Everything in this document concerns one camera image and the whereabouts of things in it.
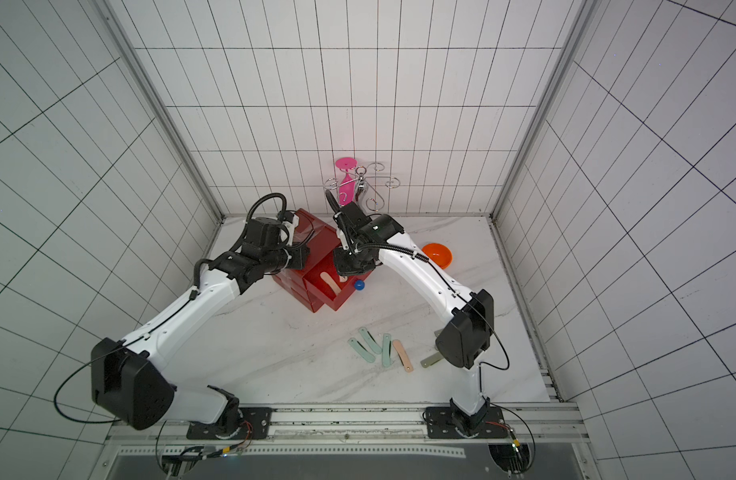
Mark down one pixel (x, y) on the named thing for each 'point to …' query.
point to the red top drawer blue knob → (322, 292)
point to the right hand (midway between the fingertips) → (342, 262)
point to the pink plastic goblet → (347, 191)
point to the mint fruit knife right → (386, 350)
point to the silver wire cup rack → (363, 179)
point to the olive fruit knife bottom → (431, 359)
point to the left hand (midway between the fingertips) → (306, 257)
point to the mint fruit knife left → (361, 350)
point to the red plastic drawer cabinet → (322, 239)
